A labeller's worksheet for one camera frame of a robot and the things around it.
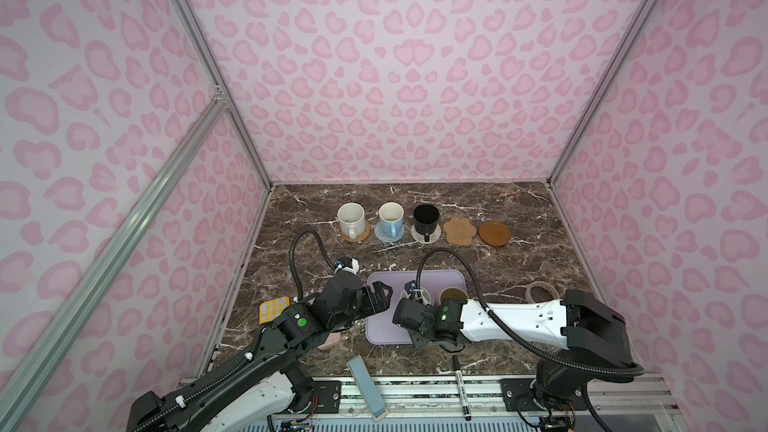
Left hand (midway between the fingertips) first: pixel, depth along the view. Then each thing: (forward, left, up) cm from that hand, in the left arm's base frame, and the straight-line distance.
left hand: (384, 291), depth 75 cm
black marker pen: (-23, -19, -14) cm, 33 cm away
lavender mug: (-1, -9, 0) cm, 9 cm away
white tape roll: (+7, -48, -15) cm, 51 cm away
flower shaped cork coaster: (+28, -26, -15) cm, 41 cm away
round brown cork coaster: (+27, -37, -15) cm, 49 cm away
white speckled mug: (+32, +12, -11) cm, 36 cm away
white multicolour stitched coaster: (+24, -11, -12) cm, 29 cm away
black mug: (+28, -13, -7) cm, 32 cm away
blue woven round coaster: (+26, 0, -16) cm, 30 cm away
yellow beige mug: (+2, -19, -7) cm, 20 cm away
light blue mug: (+30, -2, -9) cm, 32 cm away
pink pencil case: (-7, +14, -13) cm, 21 cm away
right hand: (-5, -9, -12) cm, 16 cm away
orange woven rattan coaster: (+26, +9, -14) cm, 31 cm away
